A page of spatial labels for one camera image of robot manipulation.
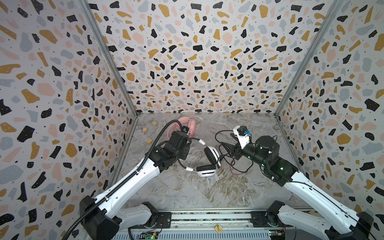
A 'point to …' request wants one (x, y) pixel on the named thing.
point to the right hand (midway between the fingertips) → (225, 137)
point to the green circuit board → (147, 236)
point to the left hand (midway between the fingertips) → (182, 143)
